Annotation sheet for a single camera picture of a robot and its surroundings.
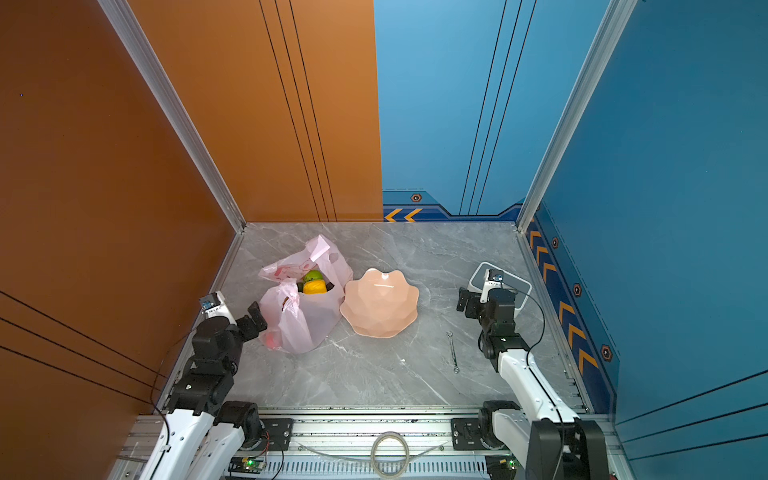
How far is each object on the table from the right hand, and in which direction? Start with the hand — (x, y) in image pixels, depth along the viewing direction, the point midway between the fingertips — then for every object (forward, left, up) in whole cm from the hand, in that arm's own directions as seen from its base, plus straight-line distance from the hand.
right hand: (475, 290), depth 86 cm
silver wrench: (-18, +6, -13) cm, 23 cm away
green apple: (+8, +50, -3) cm, 51 cm away
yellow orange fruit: (+3, +48, -2) cm, 48 cm away
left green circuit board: (-40, +59, -13) cm, 73 cm away
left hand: (-9, +63, +7) cm, 64 cm away
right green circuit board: (-40, -4, -13) cm, 42 cm away
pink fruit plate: (+1, +28, -9) cm, 30 cm away
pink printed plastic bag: (-17, +45, +14) cm, 51 cm away
